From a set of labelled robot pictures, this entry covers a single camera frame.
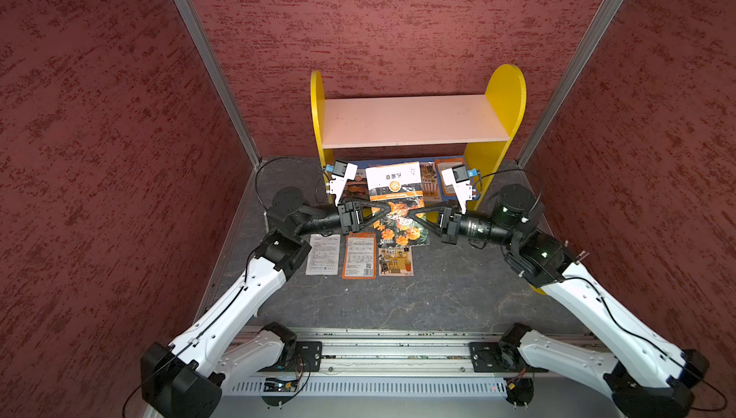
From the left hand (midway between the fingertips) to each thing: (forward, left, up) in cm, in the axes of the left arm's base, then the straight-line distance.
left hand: (386, 216), depth 57 cm
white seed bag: (+8, +20, -38) cm, 44 cm away
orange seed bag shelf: (+38, -23, -24) cm, 51 cm away
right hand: (-1, -5, -1) cm, 5 cm away
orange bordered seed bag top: (+9, +8, -38) cm, 39 cm away
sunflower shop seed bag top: (+8, -4, -39) cm, 40 cm away
